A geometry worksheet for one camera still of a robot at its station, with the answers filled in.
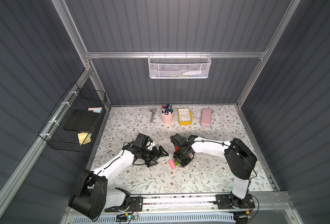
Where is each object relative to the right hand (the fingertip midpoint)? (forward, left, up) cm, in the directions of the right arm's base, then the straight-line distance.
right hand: (174, 164), depth 85 cm
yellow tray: (+38, -9, 0) cm, 40 cm away
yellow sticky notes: (-1, +40, +32) cm, 52 cm away
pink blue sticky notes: (+23, +46, +25) cm, 58 cm away
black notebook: (+13, +50, +27) cm, 58 cm away
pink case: (+40, -27, -2) cm, 49 cm away
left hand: (0, +5, +8) cm, 9 cm away
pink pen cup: (+34, +4, +8) cm, 36 cm away
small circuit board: (-27, +24, -1) cm, 36 cm away
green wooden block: (+1, -1, 0) cm, 2 cm away
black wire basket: (+1, +55, +33) cm, 64 cm away
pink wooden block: (+1, +1, -2) cm, 2 cm away
